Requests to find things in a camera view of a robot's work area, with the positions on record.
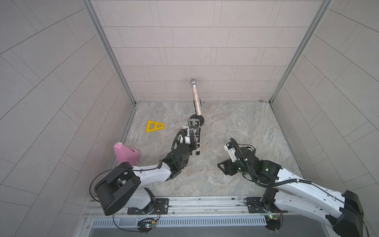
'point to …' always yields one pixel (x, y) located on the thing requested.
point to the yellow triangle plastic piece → (148, 130)
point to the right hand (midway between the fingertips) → (221, 165)
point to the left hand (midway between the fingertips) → (193, 130)
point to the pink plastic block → (124, 154)
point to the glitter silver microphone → (194, 82)
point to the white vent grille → (256, 220)
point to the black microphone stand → (201, 118)
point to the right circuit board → (273, 222)
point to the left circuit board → (145, 225)
